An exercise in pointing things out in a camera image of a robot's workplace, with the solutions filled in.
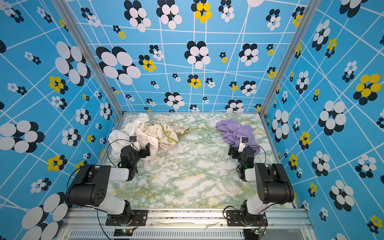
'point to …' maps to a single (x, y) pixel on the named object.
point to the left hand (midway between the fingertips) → (142, 143)
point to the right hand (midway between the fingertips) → (239, 144)
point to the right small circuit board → (251, 234)
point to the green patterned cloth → (165, 130)
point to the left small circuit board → (123, 232)
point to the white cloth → (132, 129)
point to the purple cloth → (232, 131)
